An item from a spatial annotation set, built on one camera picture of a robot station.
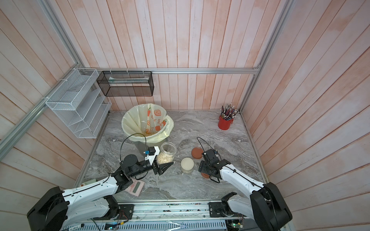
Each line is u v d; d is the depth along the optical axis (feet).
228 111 3.22
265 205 1.34
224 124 3.55
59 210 1.33
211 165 2.20
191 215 2.40
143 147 3.18
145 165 2.10
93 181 2.62
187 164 2.74
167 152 2.12
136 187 2.62
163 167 2.12
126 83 3.39
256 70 3.05
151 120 3.03
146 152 2.01
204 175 2.74
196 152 3.16
